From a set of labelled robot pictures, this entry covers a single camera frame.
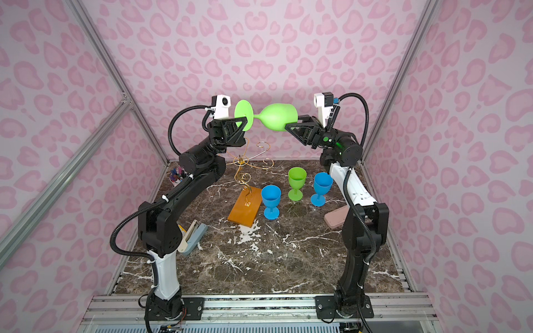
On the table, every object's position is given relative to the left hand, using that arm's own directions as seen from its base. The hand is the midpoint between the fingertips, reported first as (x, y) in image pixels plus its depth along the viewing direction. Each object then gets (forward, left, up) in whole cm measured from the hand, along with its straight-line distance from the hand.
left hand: (246, 132), depth 50 cm
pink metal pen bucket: (+24, +40, -44) cm, 65 cm away
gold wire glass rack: (+13, +6, -24) cm, 28 cm away
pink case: (+6, -35, -55) cm, 65 cm away
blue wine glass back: (+15, -28, -40) cm, 51 cm away
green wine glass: (+21, -17, -42) cm, 50 cm away
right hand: (+7, -10, -7) cm, 14 cm away
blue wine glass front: (+11, -5, -43) cm, 45 cm away
